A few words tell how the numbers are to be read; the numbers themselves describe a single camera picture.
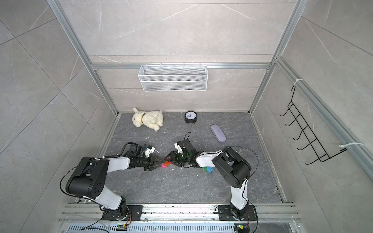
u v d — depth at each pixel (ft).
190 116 3.75
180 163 2.67
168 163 2.85
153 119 3.33
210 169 2.81
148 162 2.65
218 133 3.41
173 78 3.30
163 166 2.89
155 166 2.72
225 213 2.39
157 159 2.74
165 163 2.88
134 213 2.40
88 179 1.50
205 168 2.86
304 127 2.25
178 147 2.82
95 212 2.46
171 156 2.67
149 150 2.89
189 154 2.40
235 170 1.65
